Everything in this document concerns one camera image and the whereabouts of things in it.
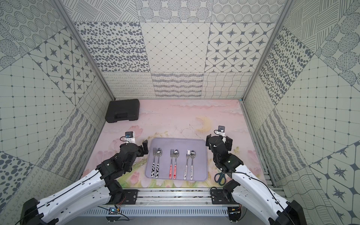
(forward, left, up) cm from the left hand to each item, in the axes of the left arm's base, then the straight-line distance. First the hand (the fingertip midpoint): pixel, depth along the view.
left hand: (139, 139), depth 78 cm
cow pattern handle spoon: (-1, -9, -15) cm, 17 cm away
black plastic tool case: (+34, +25, -14) cm, 44 cm away
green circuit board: (-32, +11, -18) cm, 38 cm away
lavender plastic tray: (-4, -23, -18) cm, 29 cm away
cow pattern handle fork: (-9, -7, -16) cm, 19 cm away
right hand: (+4, -46, -2) cm, 46 cm away
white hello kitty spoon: (-2, -31, -15) cm, 35 cm away
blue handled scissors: (-15, -47, -17) cm, 52 cm away
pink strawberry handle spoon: (-1, -20, -15) cm, 25 cm away
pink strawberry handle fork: (-12, -18, -16) cm, 26 cm away
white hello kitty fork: (-1, -28, -17) cm, 33 cm away
